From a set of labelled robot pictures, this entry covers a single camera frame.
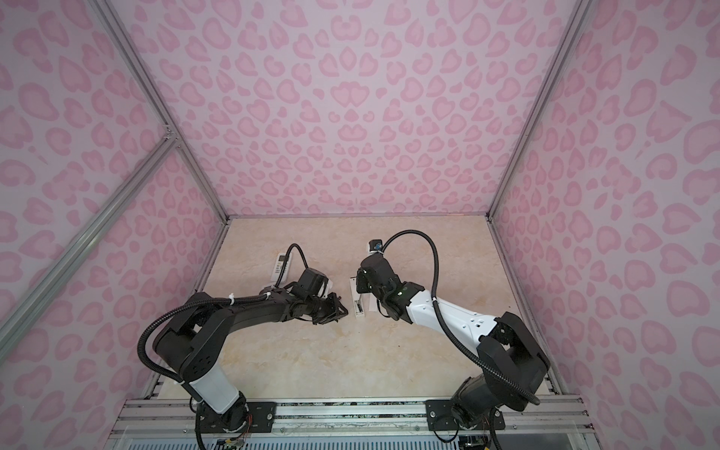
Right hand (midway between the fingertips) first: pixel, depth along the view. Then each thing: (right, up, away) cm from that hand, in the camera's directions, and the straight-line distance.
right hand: (362, 268), depth 84 cm
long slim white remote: (-2, -11, +9) cm, 14 cm away
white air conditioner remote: (-31, -2, +17) cm, 36 cm away
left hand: (-4, -13, +5) cm, 15 cm away
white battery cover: (+3, -13, +10) cm, 17 cm away
